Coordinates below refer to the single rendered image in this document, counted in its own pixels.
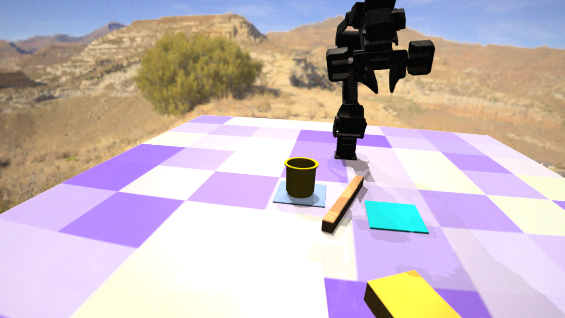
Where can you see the dark yellow cup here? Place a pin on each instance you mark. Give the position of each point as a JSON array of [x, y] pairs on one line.
[[300, 176]]

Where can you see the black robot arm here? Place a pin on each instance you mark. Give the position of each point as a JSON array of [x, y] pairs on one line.
[[381, 21]]

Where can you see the yellow rectangular block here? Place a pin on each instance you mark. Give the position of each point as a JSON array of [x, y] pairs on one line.
[[405, 295]]

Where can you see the wooden bar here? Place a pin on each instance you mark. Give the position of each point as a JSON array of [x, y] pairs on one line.
[[335, 214]]

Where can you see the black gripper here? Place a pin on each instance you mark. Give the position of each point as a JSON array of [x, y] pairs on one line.
[[379, 55]]

